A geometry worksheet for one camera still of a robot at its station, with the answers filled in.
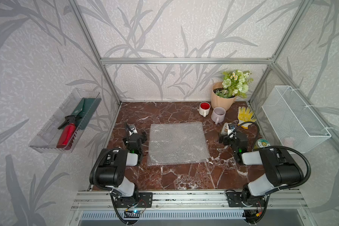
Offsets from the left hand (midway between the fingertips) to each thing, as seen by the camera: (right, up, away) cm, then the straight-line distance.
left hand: (134, 131), depth 93 cm
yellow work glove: (+83, +10, +19) cm, 86 cm away
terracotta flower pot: (+58, +21, +11) cm, 63 cm away
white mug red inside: (+50, +16, +19) cm, 56 cm away
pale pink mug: (+59, +11, +10) cm, 61 cm away
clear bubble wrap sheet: (+29, -8, +1) cm, 30 cm away
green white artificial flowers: (+69, +33, +3) cm, 77 cm away
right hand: (+62, 0, +2) cm, 62 cm away
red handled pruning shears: (-18, +3, -33) cm, 38 cm away
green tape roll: (+82, -7, -6) cm, 82 cm away
